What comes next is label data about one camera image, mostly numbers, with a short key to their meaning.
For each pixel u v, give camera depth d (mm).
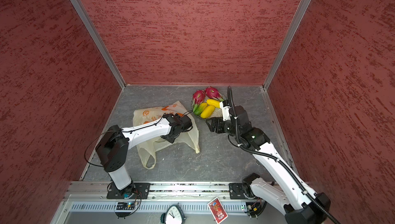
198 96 1033
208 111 1003
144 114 896
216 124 631
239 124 524
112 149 472
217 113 1037
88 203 710
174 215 653
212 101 1061
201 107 1025
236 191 741
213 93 1069
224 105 650
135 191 727
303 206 375
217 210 682
